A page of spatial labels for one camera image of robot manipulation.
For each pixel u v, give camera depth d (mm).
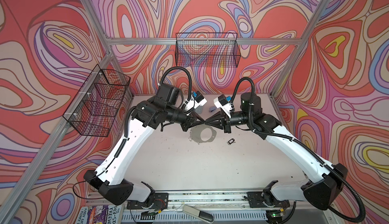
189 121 522
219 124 595
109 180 374
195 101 525
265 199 673
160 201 721
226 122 550
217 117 590
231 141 941
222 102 541
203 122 605
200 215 663
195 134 704
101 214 680
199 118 586
